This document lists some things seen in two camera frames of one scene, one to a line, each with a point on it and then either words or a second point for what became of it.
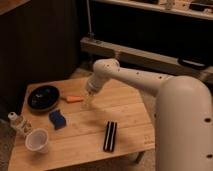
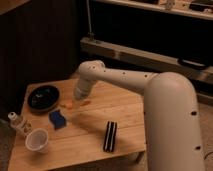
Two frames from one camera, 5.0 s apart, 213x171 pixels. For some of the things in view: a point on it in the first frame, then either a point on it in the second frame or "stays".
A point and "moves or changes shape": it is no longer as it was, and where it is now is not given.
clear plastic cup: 37,140 stays
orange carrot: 75,98 moves or changes shape
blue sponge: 57,118 stays
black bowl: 43,98 stays
